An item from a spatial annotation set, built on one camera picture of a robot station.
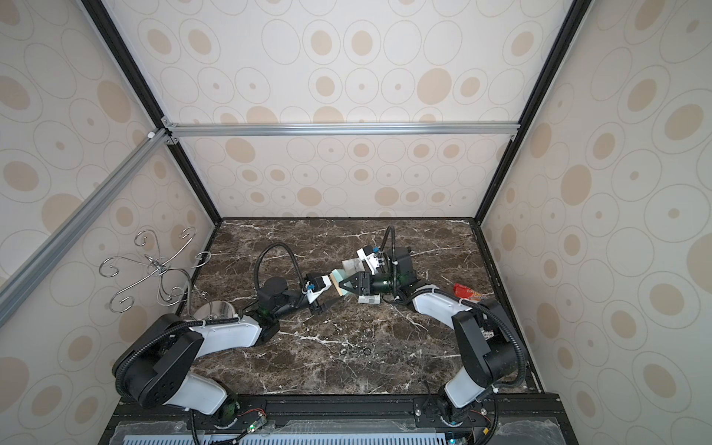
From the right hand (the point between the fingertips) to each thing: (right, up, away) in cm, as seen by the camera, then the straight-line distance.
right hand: (354, 284), depth 82 cm
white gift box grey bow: (-1, +4, +18) cm, 18 cm away
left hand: (-3, 0, -2) cm, 4 cm away
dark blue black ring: (+4, -20, +3) cm, 21 cm away
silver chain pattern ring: (-4, -21, +3) cm, 21 cm away
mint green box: (-5, +3, -3) cm, 6 cm away
